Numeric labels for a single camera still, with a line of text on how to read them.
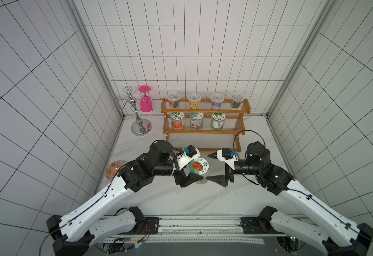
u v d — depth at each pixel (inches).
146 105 40.7
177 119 34.2
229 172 21.6
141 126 43.4
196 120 34.4
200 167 23.5
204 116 35.2
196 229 28.6
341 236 15.3
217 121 34.0
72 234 14.6
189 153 20.0
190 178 20.7
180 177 20.9
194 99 31.5
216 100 31.4
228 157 20.3
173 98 32.0
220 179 21.3
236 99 31.7
